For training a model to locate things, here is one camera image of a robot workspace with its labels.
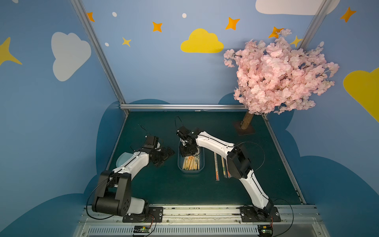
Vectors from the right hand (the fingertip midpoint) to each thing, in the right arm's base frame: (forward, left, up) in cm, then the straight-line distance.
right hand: (185, 153), depth 93 cm
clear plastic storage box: (-4, +3, -2) cm, 5 cm away
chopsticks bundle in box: (-5, -4, -3) cm, 7 cm away
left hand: (-2, +9, +2) cm, 9 cm away
